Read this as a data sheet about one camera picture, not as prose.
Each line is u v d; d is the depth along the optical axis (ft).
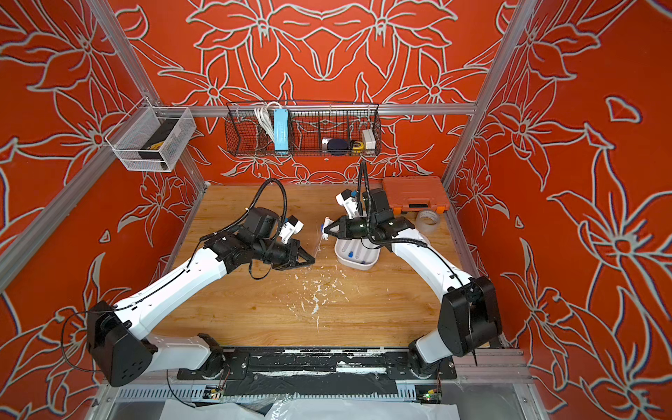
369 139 3.01
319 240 2.49
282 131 2.95
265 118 2.82
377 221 2.08
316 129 3.15
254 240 1.90
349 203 2.39
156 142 2.63
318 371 2.39
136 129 2.66
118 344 1.24
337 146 3.14
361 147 3.11
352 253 3.16
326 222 2.55
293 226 2.29
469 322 1.32
